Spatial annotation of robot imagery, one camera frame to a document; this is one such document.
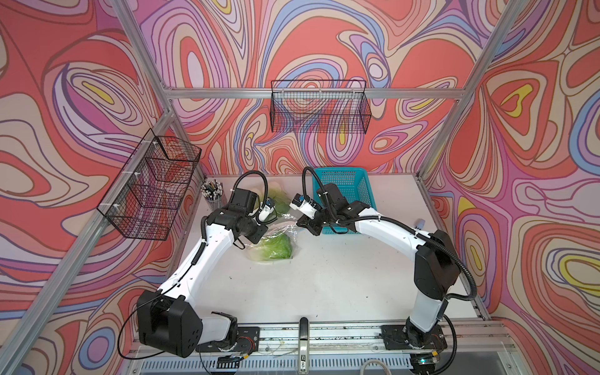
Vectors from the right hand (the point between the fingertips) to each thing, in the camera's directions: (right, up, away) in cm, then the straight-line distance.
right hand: (302, 227), depth 84 cm
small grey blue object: (+51, 0, +14) cm, 53 cm away
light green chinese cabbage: (-10, -7, 0) cm, 13 cm away
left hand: (-15, 0, -3) cm, 15 cm away
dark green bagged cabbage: (-9, +9, +11) cm, 17 cm away
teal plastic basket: (+26, +18, +29) cm, 43 cm away
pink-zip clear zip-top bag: (-6, 0, 0) cm, 6 cm away
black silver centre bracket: (+1, -35, -16) cm, 38 cm away
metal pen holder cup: (-36, +14, +8) cm, 39 cm away
